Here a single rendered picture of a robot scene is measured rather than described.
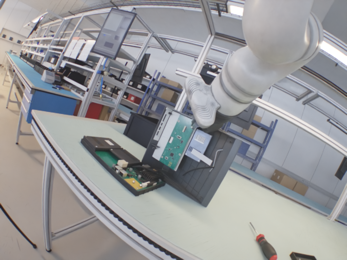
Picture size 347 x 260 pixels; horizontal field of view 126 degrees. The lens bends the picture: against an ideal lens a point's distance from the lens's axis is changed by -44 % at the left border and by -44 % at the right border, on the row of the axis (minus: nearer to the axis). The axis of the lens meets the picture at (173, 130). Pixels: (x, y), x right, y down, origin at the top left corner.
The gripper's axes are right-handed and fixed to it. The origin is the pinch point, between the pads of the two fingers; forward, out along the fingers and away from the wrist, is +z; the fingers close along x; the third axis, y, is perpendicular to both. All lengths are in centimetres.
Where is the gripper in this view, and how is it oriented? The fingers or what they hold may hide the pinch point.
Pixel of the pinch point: (191, 127)
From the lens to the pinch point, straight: 44.4
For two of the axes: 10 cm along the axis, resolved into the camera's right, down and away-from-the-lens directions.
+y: 9.5, -2.4, 1.9
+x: -2.8, -9.3, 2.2
